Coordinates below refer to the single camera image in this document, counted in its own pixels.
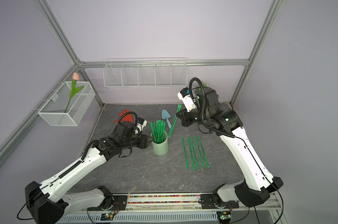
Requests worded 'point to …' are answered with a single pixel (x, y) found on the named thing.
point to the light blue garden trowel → (165, 115)
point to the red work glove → (126, 117)
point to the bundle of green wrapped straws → (158, 128)
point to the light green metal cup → (160, 149)
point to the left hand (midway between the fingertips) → (150, 139)
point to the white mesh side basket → (52, 111)
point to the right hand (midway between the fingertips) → (177, 112)
